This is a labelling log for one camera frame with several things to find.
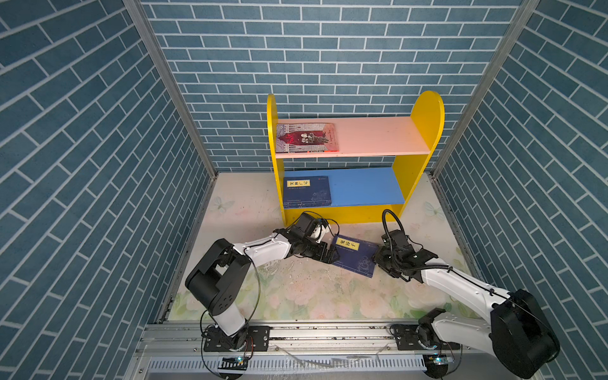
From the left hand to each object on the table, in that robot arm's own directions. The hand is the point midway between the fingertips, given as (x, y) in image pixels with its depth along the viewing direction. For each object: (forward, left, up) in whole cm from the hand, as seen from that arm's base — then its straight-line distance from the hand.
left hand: (330, 255), depth 87 cm
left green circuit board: (-31, +32, -9) cm, 45 cm away
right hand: (0, -16, -1) cm, 16 cm away
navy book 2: (+1, -10, -3) cm, 11 cm away
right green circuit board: (-33, -31, -7) cm, 46 cm away
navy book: (+22, +8, +11) cm, 26 cm away
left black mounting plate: (-26, +26, -4) cm, 37 cm away
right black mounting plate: (-27, -23, -5) cm, 35 cm away
